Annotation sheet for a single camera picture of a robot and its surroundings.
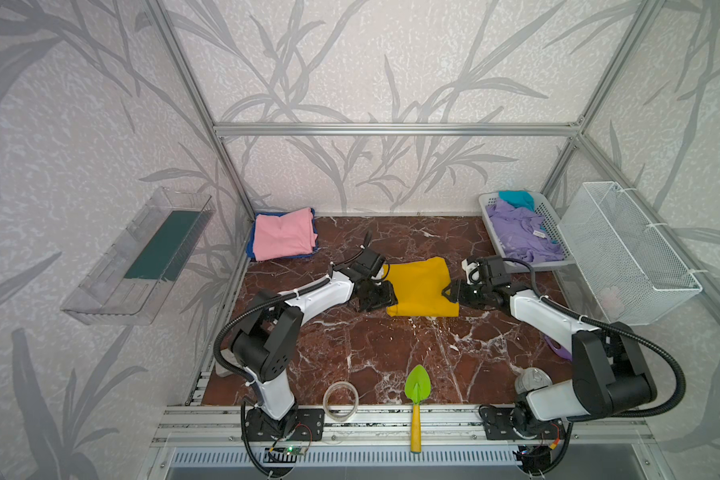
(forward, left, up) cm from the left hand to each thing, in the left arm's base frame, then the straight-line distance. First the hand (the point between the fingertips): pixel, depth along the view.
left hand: (396, 293), depth 89 cm
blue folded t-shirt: (+23, +52, -6) cm, 58 cm away
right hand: (+4, -16, -1) cm, 17 cm away
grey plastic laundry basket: (+30, -58, -1) cm, 66 cm away
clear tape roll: (-27, +19, -7) cm, 34 cm away
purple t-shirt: (+29, -48, -6) cm, 56 cm away
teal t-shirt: (+40, -47, +1) cm, 62 cm away
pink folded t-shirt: (+27, +42, -7) cm, 50 cm away
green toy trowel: (-25, -5, -5) cm, 26 cm away
